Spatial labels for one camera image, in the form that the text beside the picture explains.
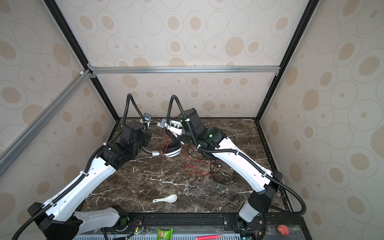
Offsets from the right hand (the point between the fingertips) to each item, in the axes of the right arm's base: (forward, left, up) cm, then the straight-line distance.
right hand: (182, 123), depth 69 cm
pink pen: (-41, -12, -35) cm, 55 cm away
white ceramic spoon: (-24, +7, -34) cm, 42 cm away
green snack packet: (-40, +9, -32) cm, 52 cm away
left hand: (0, +17, -1) cm, 17 cm away
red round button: (-39, -47, -33) cm, 69 cm away
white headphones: (-8, +6, -11) cm, 15 cm away
